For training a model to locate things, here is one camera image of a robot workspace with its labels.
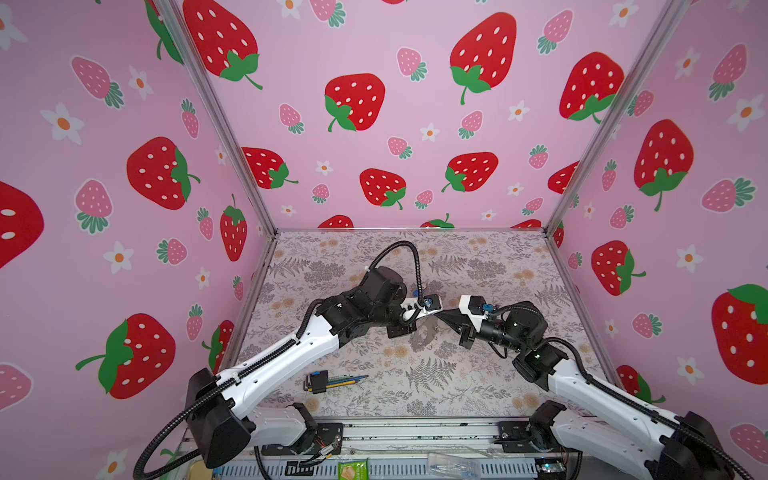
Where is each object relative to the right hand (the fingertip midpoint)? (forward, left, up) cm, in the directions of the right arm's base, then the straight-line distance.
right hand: (437, 310), depth 69 cm
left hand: (+2, +4, -2) cm, 5 cm away
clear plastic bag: (-27, -7, -25) cm, 37 cm away
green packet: (-31, +17, -24) cm, 42 cm away
